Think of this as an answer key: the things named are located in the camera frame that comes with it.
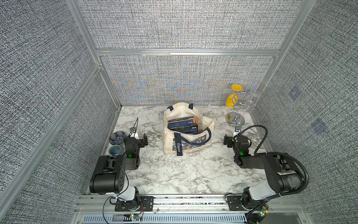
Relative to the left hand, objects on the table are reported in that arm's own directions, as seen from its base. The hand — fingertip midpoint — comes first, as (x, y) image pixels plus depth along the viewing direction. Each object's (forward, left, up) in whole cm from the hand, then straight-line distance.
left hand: (139, 132), depth 92 cm
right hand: (-2, -64, 0) cm, 64 cm away
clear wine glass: (+19, -80, +5) cm, 82 cm away
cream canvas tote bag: (-10, -23, +4) cm, 25 cm away
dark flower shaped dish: (0, +16, -7) cm, 18 cm away
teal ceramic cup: (-10, +15, -3) cm, 18 cm away
